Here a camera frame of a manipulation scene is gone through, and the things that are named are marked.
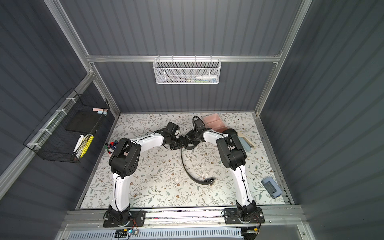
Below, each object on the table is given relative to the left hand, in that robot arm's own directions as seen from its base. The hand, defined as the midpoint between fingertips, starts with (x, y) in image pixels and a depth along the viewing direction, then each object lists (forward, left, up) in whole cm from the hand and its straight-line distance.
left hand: (186, 144), depth 98 cm
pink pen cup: (-8, +42, +10) cm, 44 cm away
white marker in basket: (-14, +50, +24) cm, 57 cm away
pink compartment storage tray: (+19, -20, +2) cm, 27 cm away
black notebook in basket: (-2, +52, +26) cm, 58 cm away
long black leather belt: (+1, -28, +11) cm, 30 cm away
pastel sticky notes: (+8, +48, +24) cm, 54 cm away
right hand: (+5, +1, 0) cm, 5 cm away
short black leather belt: (-24, -13, 0) cm, 28 cm away
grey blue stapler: (-28, -48, -2) cm, 56 cm away
